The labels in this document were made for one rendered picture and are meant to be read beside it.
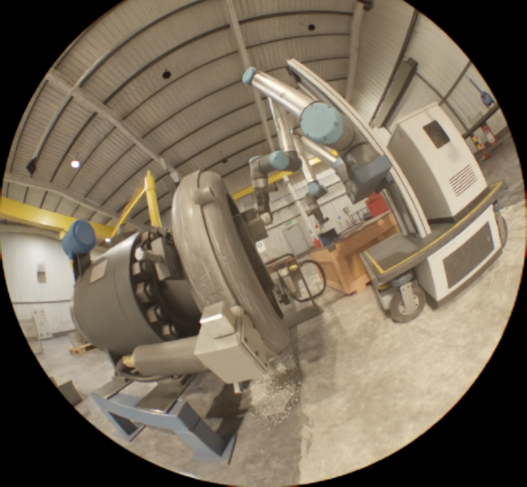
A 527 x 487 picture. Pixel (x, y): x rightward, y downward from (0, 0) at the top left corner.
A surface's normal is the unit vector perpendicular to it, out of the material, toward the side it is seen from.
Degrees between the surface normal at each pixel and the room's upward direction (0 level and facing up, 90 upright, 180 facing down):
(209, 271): 94
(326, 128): 95
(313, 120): 95
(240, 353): 112
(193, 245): 84
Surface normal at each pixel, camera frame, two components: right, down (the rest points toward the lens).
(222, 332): 0.11, 0.14
